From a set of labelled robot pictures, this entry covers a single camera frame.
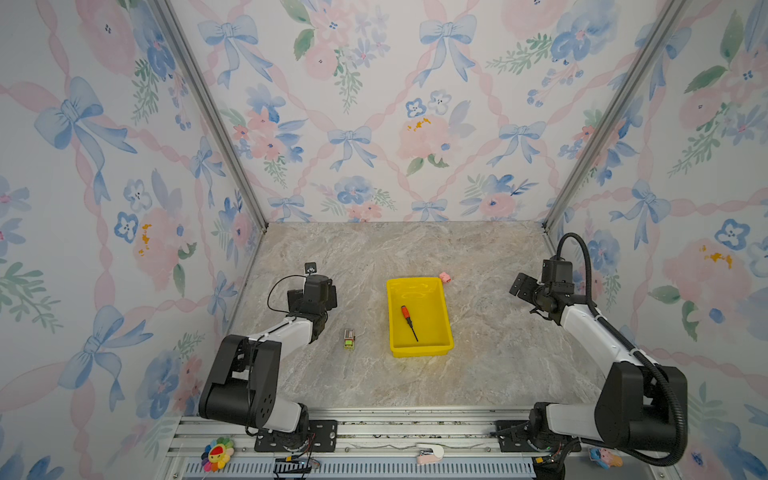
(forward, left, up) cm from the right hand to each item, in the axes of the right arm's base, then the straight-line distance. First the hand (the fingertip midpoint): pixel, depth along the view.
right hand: (529, 286), depth 89 cm
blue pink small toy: (-42, -8, -8) cm, 43 cm away
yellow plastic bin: (-14, +37, -10) cm, 41 cm away
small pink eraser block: (+9, +23, -9) cm, 26 cm away
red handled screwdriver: (-4, +36, -10) cm, 38 cm away
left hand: (0, +66, -2) cm, 66 cm away
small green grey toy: (-14, +53, -8) cm, 56 cm away
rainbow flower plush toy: (-43, +82, -8) cm, 92 cm away
